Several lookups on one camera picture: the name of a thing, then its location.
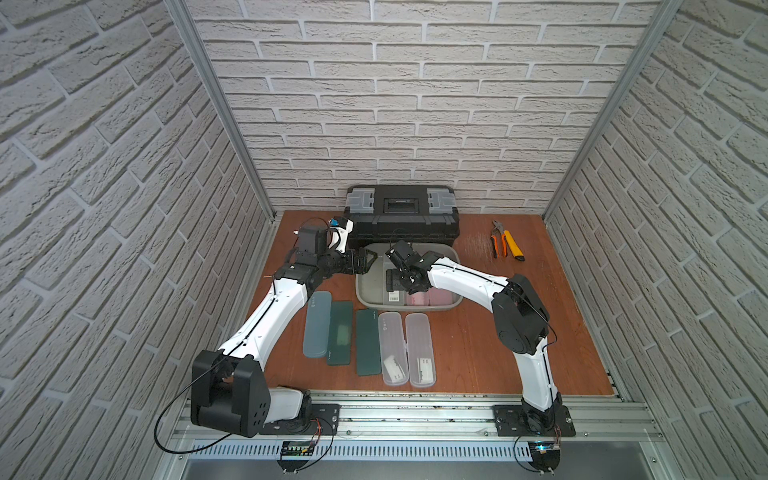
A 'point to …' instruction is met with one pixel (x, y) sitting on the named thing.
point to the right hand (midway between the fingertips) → (403, 281)
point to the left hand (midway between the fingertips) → (367, 249)
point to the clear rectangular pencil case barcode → (395, 297)
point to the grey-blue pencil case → (317, 327)
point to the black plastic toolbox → (387, 214)
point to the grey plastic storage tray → (371, 292)
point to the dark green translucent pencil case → (339, 348)
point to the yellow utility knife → (515, 248)
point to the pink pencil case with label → (416, 299)
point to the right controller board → (545, 456)
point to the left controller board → (295, 448)
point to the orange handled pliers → (499, 228)
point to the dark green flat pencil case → (368, 343)
